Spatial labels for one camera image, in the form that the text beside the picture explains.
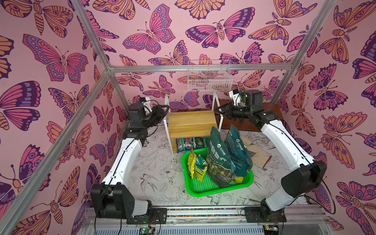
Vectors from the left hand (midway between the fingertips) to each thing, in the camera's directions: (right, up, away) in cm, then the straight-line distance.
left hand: (170, 106), depth 75 cm
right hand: (+21, -2, -3) cm, 22 cm away
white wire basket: (+24, +23, +30) cm, 45 cm away
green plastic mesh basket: (+20, -45, +8) cm, 50 cm away
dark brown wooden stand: (+31, -9, -1) cm, 32 cm away
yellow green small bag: (+16, -33, +4) cm, 37 cm away
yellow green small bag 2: (+11, -31, +5) cm, 33 cm away
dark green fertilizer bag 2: (+32, -21, -8) cm, 39 cm away
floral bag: (+6, -21, +15) cm, 27 cm away
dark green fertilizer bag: (+25, -29, -3) cm, 38 cm away
